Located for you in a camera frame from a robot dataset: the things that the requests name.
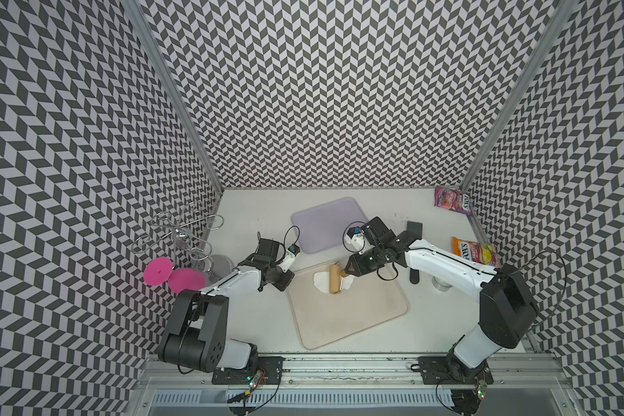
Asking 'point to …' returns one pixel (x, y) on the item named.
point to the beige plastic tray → (321, 318)
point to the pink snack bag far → (453, 199)
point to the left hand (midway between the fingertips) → (285, 276)
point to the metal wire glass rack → (192, 230)
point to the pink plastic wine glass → (159, 271)
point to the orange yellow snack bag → (483, 253)
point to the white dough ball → (321, 281)
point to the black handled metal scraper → (414, 230)
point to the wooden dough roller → (335, 275)
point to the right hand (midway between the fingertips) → (354, 273)
